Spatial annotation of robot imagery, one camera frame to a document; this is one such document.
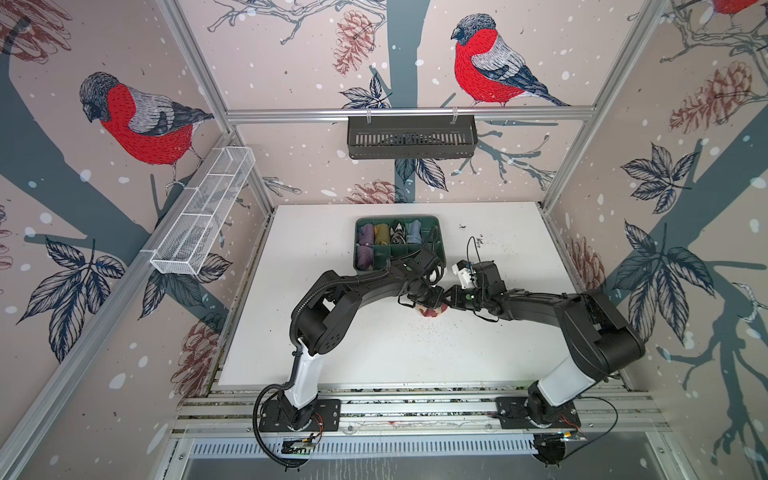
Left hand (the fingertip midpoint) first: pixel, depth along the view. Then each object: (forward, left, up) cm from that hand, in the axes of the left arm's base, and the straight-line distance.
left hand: (442, 305), depth 88 cm
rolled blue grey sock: (+25, +7, +3) cm, 26 cm away
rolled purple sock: (+27, +24, +2) cm, 36 cm away
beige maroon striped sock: (-2, +3, -1) cm, 4 cm away
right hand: (+2, 0, -2) cm, 3 cm away
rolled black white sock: (+26, +13, +2) cm, 29 cm away
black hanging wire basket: (+53, +7, +24) cm, 59 cm away
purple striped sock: (+16, +24, +3) cm, 29 cm away
